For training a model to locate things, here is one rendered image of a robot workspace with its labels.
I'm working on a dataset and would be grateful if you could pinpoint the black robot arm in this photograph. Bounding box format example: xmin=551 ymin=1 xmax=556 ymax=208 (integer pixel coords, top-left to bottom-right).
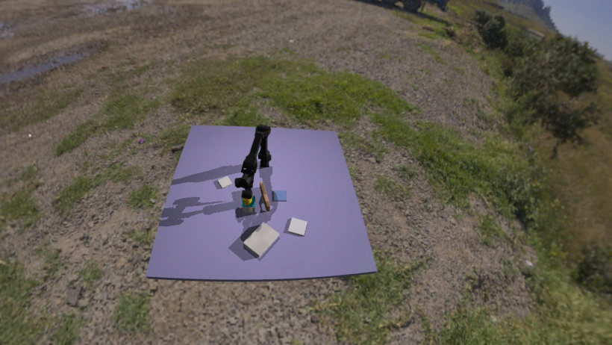
xmin=235 ymin=124 xmax=271 ymax=189

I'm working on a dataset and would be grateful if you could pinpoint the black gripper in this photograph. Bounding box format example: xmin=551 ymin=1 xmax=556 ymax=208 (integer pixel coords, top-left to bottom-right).
xmin=242 ymin=179 xmax=254 ymax=198

